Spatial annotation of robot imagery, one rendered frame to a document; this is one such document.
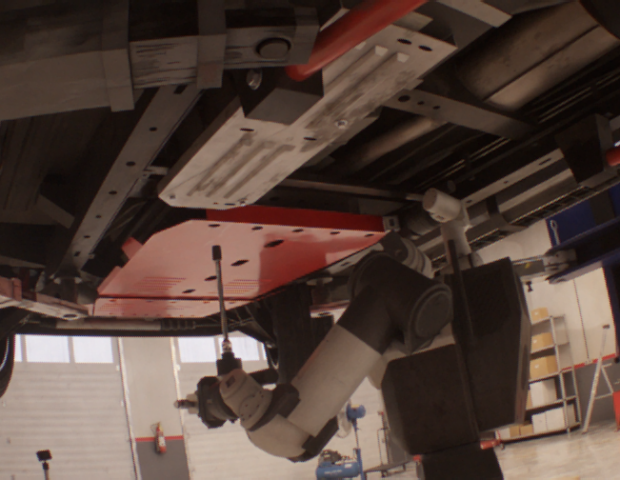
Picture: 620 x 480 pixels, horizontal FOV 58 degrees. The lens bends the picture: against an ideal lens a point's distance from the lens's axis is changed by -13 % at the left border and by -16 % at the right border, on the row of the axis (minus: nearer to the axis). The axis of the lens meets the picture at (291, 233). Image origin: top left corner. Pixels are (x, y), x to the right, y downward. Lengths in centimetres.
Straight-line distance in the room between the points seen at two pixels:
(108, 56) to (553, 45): 102
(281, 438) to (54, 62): 65
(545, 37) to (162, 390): 970
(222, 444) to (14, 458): 369
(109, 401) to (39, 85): 969
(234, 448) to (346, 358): 1016
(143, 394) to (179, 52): 985
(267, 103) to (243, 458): 1040
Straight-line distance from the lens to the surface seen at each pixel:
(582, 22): 141
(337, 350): 96
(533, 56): 147
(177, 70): 78
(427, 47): 107
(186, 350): 1096
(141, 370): 1053
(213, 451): 1092
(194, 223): 165
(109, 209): 160
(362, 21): 78
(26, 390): 1009
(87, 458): 1020
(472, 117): 158
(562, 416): 1139
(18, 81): 76
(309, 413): 97
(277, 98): 90
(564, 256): 258
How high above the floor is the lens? 104
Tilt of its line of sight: 18 degrees up
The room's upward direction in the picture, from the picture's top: 8 degrees counter-clockwise
